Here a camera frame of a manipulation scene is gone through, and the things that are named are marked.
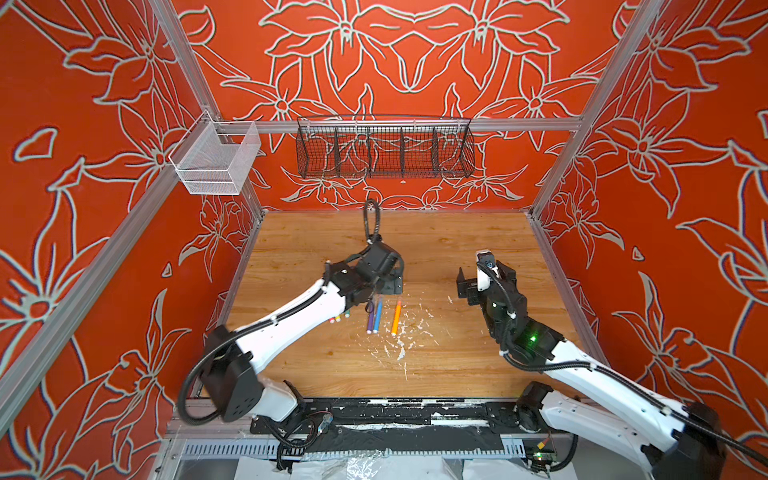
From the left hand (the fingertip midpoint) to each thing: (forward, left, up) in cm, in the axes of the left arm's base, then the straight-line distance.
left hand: (386, 274), depth 79 cm
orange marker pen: (-5, -4, -18) cm, 19 cm away
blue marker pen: (-4, +2, -17) cm, 18 cm away
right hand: (+1, -23, +5) cm, 24 cm away
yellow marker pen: (-5, +14, -18) cm, 24 cm away
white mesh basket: (+33, +56, +13) cm, 66 cm away
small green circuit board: (-37, -39, -19) cm, 57 cm away
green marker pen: (-4, +12, -17) cm, 21 cm away
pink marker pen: (-6, +16, -18) cm, 25 cm away
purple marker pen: (-5, +4, -18) cm, 19 cm away
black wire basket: (+43, +3, +12) cm, 44 cm away
